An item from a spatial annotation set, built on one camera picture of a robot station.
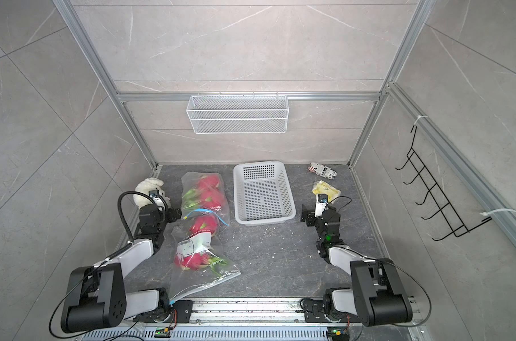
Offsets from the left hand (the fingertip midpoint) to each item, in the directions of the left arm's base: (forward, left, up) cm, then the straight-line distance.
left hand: (167, 201), depth 89 cm
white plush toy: (+3, +7, +7) cm, 11 cm away
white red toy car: (+25, -75, -10) cm, 80 cm away
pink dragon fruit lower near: (-24, -17, -5) cm, 30 cm away
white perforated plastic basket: (+12, -42, -12) cm, 45 cm away
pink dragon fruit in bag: (+2, -10, -2) cm, 10 cm away
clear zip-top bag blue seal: (+14, -6, -3) cm, 16 cm away
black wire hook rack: (-16, -97, +19) cm, 100 cm away
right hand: (-3, -64, -1) cm, 64 cm away
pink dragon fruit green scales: (+9, -17, -2) cm, 19 cm away
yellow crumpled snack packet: (+13, -72, -10) cm, 74 cm away
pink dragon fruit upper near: (-10, -17, -1) cm, 20 cm away
